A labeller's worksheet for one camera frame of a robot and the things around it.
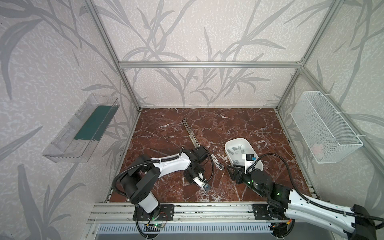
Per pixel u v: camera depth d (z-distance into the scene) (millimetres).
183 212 753
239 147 978
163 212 726
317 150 735
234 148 963
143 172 494
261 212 740
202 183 707
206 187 696
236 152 963
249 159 675
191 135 1019
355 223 442
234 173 691
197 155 706
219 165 892
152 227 719
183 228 770
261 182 564
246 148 963
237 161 911
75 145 619
